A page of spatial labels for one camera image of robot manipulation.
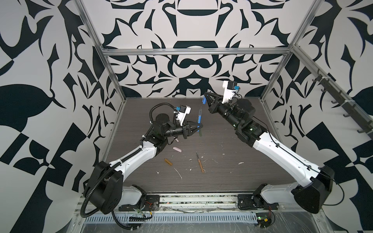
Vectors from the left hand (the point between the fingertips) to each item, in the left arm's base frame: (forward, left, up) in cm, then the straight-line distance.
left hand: (203, 123), depth 68 cm
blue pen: (+1, +2, +1) cm, 3 cm away
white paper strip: (-15, +11, -31) cm, 37 cm away
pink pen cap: (+2, +14, -31) cm, 34 cm away
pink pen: (+8, +14, -30) cm, 34 cm away
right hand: (+8, -1, +12) cm, 14 cm away
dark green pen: (+13, -2, -30) cm, 33 cm away
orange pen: (-8, 0, -30) cm, 31 cm away
